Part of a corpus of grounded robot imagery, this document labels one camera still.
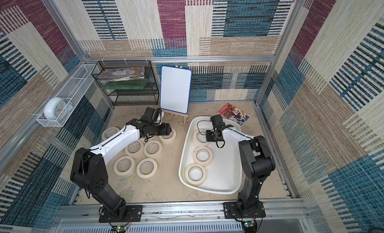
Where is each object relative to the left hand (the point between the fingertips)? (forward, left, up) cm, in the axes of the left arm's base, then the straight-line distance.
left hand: (166, 128), depth 90 cm
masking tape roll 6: (-11, +19, -11) cm, 24 cm away
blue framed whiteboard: (+26, -5, +11) cm, 28 cm away
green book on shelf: (+27, +25, +12) cm, 39 cm away
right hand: (+1, -26, -10) cm, 27 cm away
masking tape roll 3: (-27, -14, -10) cm, 32 cm away
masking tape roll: (-1, -16, -8) cm, 18 cm away
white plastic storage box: (-23, -33, -14) cm, 42 cm away
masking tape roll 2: (-16, -23, -12) cm, 30 cm away
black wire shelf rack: (+37, +18, -8) cm, 42 cm away
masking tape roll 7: (-11, +6, -11) cm, 16 cm away
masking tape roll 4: (+6, +41, -11) cm, 43 cm away
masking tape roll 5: (-1, -1, -11) cm, 11 cm away
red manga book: (+22, -43, -11) cm, 50 cm away
